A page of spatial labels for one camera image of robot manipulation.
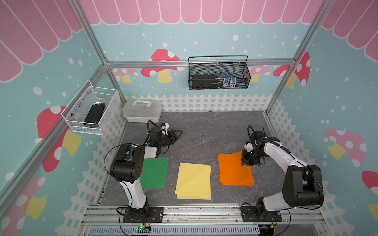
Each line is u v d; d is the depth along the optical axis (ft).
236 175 2.92
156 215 2.45
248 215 2.42
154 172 2.96
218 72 2.98
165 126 2.99
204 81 2.92
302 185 1.43
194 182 2.80
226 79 2.66
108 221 2.43
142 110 3.53
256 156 2.42
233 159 3.16
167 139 2.80
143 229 2.39
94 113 2.30
